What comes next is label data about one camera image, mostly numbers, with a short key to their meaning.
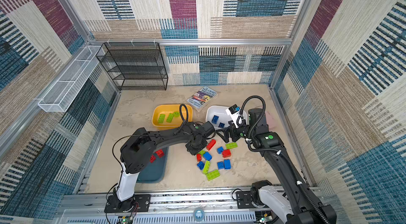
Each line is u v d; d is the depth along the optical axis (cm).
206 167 82
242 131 64
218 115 102
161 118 102
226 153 91
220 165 83
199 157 87
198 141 77
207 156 87
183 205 73
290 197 43
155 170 76
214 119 101
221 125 97
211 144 92
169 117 102
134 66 108
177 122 102
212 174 80
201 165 82
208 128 74
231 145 90
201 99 111
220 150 88
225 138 67
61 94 71
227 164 85
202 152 83
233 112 65
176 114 102
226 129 65
